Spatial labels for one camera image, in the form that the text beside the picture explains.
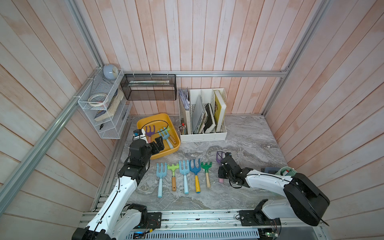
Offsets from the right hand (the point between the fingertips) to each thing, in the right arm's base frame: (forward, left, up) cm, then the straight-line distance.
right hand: (219, 169), depth 91 cm
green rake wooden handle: (-6, +28, +1) cm, 29 cm away
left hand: (+6, +37, +22) cm, 43 cm away
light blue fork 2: (+25, +37, +2) cm, 45 cm away
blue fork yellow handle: (-1, +15, +1) cm, 15 cm away
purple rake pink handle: (-7, 0, +1) cm, 8 cm away
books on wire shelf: (+19, +61, +34) cm, 72 cm away
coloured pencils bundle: (+18, +23, +18) cm, 35 cm away
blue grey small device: (-1, -30, +2) cm, 31 cm away
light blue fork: (-2, +22, +1) cm, 22 cm away
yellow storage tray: (+34, +42, +3) cm, 54 cm away
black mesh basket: (+50, +48, +27) cm, 74 cm away
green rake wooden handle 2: (+21, +32, +2) cm, 38 cm away
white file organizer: (+27, +11, +21) cm, 36 cm away
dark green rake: (+1, +8, +1) cm, 8 cm away
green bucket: (-7, -35, +12) cm, 37 cm away
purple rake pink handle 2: (+27, +49, +2) cm, 56 cm away
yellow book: (+27, 0, +27) cm, 38 cm away
